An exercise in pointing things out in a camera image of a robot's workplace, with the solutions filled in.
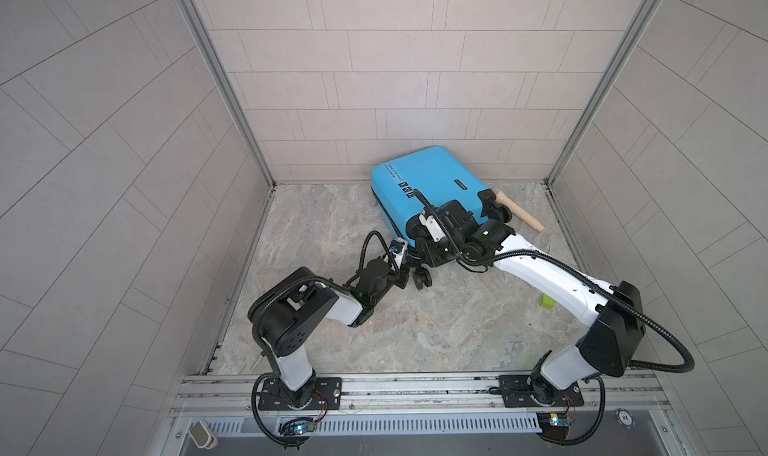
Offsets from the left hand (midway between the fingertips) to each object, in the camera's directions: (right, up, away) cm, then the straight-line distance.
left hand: (414, 251), depth 88 cm
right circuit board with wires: (+32, -37, -20) cm, 53 cm away
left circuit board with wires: (-27, -35, -23) cm, 50 cm away
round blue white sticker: (+48, -35, -20) cm, 63 cm away
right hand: (+1, +1, -10) cm, 10 cm away
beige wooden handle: (+38, +12, +17) cm, 43 cm away
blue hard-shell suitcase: (-2, +20, 0) cm, 20 cm away
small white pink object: (-47, -36, -25) cm, 64 cm away
